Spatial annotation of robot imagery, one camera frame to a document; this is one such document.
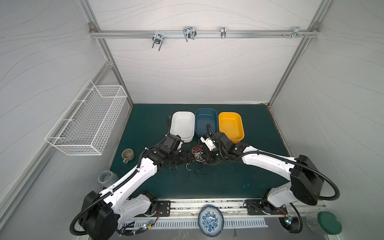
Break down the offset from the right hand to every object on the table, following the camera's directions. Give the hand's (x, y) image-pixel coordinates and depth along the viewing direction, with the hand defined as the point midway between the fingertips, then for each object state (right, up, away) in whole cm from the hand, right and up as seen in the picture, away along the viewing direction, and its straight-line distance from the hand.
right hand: (203, 151), depth 82 cm
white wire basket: (-56, +13, -18) cm, 60 cm away
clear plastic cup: (-40, -5, -23) cm, 46 cm away
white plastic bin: (-14, +14, +26) cm, 33 cm away
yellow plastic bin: (+22, +15, +26) cm, 37 cm away
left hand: (-6, -2, -4) cm, 7 cm away
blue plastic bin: (+1, +20, +32) cm, 38 cm away
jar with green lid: (+50, -25, -20) cm, 59 cm away
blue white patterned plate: (+3, -31, -11) cm, 33 cm away
